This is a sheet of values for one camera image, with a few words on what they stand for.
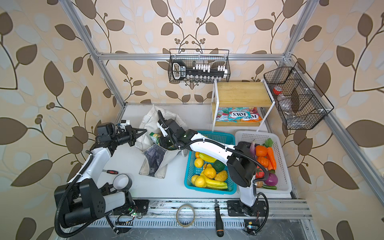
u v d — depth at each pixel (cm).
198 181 75
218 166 82
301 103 73
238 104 76
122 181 83
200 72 83
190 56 89
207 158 87
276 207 75
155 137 84
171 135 62
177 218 69
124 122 79
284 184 75
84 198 41
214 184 76
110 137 65
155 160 81
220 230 67
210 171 80
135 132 75
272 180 77
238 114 87
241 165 47
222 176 80
